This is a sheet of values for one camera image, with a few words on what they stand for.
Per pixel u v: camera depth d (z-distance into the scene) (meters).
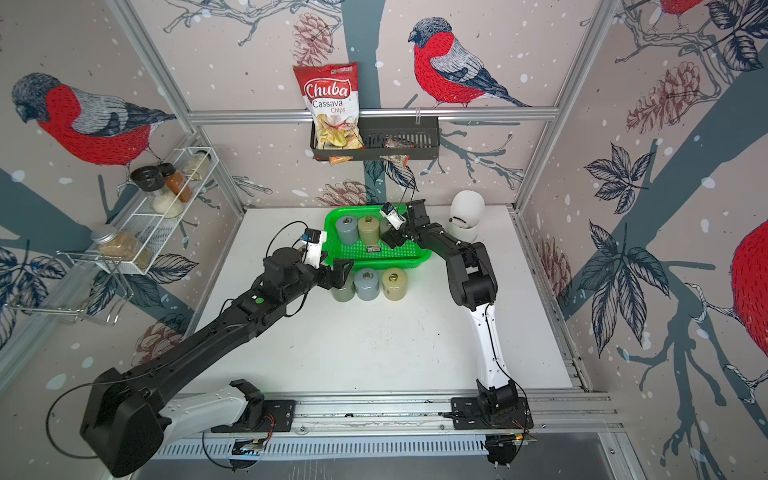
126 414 0.38
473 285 0.63
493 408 0.64
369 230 1.04
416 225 0.88
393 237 0.98
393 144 0.92
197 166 0.84
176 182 0.76
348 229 1.04
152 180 0.69
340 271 0.69
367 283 0.89
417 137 0.95
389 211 0.95
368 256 1.07
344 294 0.93
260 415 0.69
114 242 0.60
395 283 0.90
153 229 0.68
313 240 0.66
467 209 1.06
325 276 0.68
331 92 0.81
